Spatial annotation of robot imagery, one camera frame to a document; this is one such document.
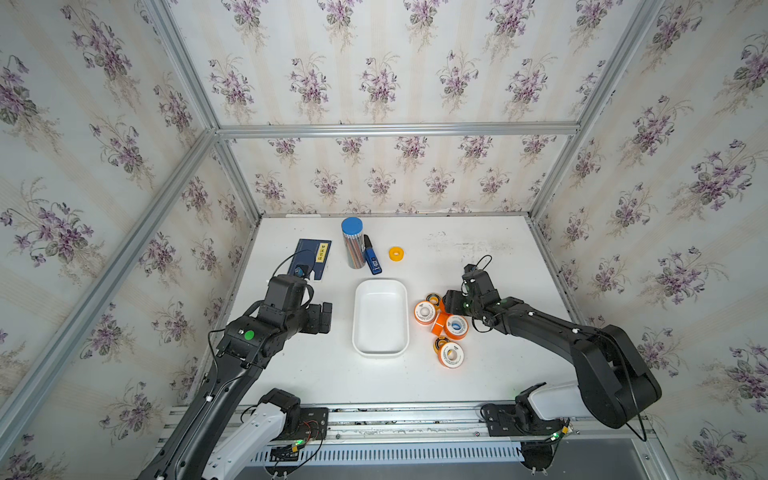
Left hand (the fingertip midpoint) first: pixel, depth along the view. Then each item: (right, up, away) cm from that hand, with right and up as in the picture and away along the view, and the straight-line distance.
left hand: (318, 309), depth 72 cm
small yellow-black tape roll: (+33, -2, +23) cm, 40 cm away
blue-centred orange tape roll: (+38, -9, +14) cm, 41 cm away
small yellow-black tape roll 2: (+32, -13, +13) cm, 37 cm away
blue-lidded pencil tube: (+6, +20, +18) cm, 27 cm away
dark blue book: (-8, +14, +36) cm, 39 cm away
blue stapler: (+12, +11, +29) cm, 33 cm away
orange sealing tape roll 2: (+32, -7, +12) cm, 35 cm away
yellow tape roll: (+21, +12, +35) cm, 43 cm away
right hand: (+38, -1, +19) cm, 43 cm away
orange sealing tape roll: (+29, -5, +19) cm, 35 cm away
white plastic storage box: (+15, -7, +19) cm, 25 cm away
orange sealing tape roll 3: (+35, -16, +11) cm, 40 cm away
